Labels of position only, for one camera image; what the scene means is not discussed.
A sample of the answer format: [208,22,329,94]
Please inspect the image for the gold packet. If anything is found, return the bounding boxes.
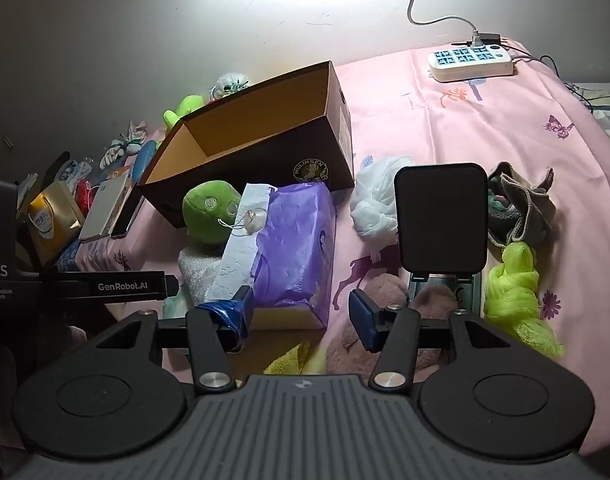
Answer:
[27,182,86,266]

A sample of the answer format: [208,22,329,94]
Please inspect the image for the lime green plush toy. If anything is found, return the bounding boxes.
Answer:
[163,95,206,136]

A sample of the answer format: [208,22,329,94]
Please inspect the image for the purple tissue pack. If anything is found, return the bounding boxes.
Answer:
[210,181,338,331]

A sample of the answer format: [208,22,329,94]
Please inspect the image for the grey fabric bundle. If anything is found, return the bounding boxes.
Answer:
[486,161,558,250]

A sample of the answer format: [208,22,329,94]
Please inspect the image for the blue oval case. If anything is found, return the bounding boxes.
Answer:
[133,140,158,181]

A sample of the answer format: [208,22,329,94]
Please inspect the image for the blue white packet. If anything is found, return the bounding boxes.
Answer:
[55,160,93,183]

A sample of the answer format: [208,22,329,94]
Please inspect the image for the red packet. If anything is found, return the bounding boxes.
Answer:
[75,178,98,213]

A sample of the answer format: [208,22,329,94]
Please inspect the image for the white plush doll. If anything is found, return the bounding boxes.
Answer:
[100,120,148,171]

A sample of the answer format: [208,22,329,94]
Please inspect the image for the white fuzzy cloth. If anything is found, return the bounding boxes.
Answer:
[177,247,226,318]

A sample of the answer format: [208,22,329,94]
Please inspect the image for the white power cable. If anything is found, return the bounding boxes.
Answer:
[407,0,478,41]

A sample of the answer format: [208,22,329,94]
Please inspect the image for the round green plush toy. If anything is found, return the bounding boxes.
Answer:
[181,180,246,251]

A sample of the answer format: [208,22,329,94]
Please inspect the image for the brown cardboard shoe box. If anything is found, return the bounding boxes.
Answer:
[136,60,356,231]

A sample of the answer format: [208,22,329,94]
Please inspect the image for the pink plush toy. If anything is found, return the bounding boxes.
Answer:
[330,272,461,373]

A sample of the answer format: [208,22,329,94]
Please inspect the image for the neon yellow mesh cloth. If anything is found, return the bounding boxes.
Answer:
[482,241,566,358]

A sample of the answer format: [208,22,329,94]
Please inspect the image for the black charger plug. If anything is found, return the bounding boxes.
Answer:
[452,32,503,47]

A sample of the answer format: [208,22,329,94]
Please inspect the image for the white fluffy doll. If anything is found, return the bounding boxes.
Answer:
[208,72,251,103]

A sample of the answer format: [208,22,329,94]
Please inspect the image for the black phone stand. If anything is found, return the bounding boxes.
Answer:
[393,162,488,318]

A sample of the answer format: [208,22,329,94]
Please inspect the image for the light blue cloth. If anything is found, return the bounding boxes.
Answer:
[162,296,191,320]

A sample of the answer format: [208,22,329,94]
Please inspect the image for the black smartphone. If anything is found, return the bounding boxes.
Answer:
[110,195,146,240]

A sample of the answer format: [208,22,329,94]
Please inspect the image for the blue patterned pack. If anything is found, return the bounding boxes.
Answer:
[57,240,86,273]

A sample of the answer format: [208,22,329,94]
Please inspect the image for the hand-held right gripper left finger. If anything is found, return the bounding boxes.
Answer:
[92,285,256,396]

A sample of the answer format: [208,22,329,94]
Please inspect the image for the pink printed bedsheet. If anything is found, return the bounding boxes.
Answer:
[55,37,610,461]

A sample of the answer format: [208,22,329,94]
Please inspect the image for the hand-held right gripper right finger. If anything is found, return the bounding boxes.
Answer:
[348,287,523,393]

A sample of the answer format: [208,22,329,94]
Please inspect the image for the white cloth bundle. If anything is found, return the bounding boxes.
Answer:
[349,156,411,243]

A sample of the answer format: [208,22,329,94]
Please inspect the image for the thin black cables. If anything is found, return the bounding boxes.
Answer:
[508,45,610,111]

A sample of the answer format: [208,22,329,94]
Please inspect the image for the white power strip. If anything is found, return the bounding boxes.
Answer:
[426,44,518,83]

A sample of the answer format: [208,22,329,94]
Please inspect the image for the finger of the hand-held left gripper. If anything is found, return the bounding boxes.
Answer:
[40,270,178,306]

